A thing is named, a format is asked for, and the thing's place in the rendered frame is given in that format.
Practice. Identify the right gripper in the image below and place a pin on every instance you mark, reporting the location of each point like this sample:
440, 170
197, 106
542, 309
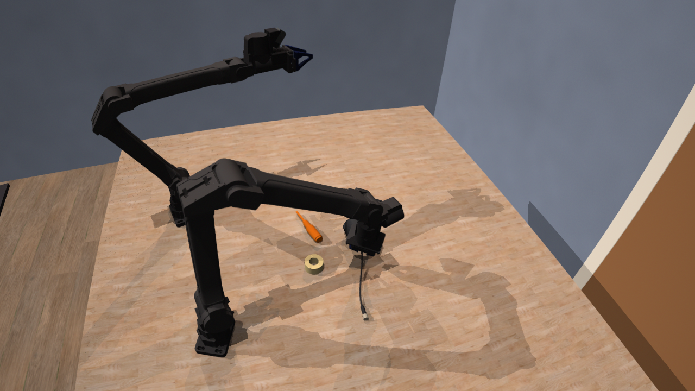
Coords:
366, 245

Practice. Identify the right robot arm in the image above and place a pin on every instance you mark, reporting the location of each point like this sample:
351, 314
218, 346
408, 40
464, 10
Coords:
227, 183

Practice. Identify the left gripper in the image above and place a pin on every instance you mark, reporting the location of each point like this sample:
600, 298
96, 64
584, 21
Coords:
292, 64

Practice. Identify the olive-brown hollow cylinder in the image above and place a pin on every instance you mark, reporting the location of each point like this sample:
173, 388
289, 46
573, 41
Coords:
314, 269

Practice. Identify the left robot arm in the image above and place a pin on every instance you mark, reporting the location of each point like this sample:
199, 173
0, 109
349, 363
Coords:
230, 70

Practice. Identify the dark grey cylinder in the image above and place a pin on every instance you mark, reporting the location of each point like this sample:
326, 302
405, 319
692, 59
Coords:
347, 225

